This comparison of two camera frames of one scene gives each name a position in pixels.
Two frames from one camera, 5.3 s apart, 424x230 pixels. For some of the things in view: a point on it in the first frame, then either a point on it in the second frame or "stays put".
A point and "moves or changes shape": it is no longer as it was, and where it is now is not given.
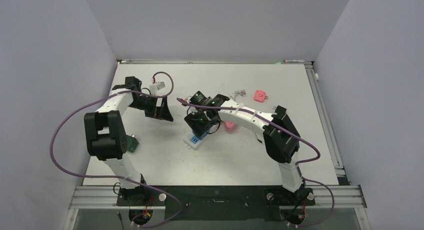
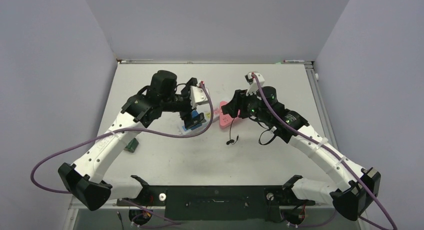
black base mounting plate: (218, 203) stays put
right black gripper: (192, 120) -> (239, 102)
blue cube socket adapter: (195, 138) moves or changes shape
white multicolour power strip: (186, 139) moves or changes shape
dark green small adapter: (132, 143) stays put
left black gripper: (162, 112) -> (186, 115)
